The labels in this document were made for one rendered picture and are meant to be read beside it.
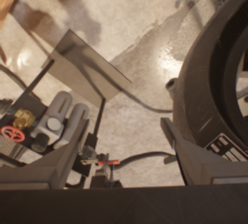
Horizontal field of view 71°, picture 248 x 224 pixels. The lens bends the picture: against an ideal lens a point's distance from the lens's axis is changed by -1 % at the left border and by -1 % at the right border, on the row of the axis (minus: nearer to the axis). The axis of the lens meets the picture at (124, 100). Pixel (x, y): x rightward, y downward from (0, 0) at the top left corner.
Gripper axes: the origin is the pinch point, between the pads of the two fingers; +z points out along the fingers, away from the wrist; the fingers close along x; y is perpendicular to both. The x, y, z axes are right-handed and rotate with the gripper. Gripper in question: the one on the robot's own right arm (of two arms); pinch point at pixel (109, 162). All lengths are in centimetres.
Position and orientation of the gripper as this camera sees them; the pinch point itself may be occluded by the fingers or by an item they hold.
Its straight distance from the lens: 68.6
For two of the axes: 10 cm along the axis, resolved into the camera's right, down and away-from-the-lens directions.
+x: -3.0, -7.4, -6.0
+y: 9.5, -1.7, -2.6
